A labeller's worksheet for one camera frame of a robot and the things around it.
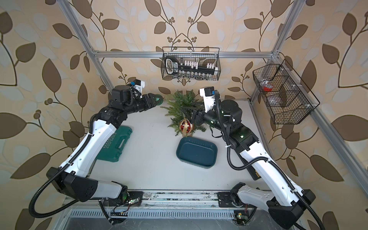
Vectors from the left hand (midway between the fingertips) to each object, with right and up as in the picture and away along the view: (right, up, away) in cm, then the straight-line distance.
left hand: (157, 96), depth 69 cm
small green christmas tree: (+10, -1, +3) cm, 10 cm away
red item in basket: (+61, +6, +13) cm, 63 cm away
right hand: (+15, -5, -10) cm, 19 cm away
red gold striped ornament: (+14, -15, -1) cm, 21 cm away
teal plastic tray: (+21, -33, +22) cm, 45 cm away
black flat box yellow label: (+53, -42, +13) cm, 69 cm away
